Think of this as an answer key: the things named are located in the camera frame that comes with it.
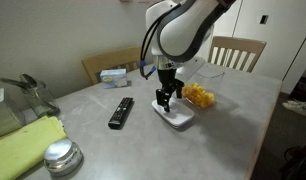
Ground wooden chair with solid backrest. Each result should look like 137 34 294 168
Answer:
81 45 143 86

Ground lime green cloth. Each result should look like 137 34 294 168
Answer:
0 115 68 180

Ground white rectangular container lid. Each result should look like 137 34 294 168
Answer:
151 96 195 130

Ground metal utensil handle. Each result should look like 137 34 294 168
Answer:
0 77 30 90

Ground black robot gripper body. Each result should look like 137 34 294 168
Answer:
157 67 185 93

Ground metal spoon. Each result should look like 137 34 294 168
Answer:
19 73 39 90

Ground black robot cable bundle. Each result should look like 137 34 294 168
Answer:
138 6 181 81

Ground round silver metal tin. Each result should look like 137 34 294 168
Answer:
43 138 84 177

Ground glass utensil jar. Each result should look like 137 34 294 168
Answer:
21 80 61 118

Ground small black wall plate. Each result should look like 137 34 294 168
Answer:
259 14 270 25

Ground black frame beside table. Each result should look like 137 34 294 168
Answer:
281 136 306 180

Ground clear plastic food container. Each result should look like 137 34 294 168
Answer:
181 62 226 110

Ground black TV remote control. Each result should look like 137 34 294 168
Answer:
107 96 135 130

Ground small light blue box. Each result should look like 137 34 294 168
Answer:
99 68 128 89

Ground white shoes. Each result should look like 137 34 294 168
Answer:
282 99 306 118

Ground yellow snack pieces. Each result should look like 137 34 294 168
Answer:
181 83 216 110

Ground grey tissue box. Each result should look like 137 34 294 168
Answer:
0 88 27 139

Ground wooden chair with slatted backrest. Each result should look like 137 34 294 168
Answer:
207 35 268 74

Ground dark bag on floor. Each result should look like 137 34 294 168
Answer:
289 76 306 103

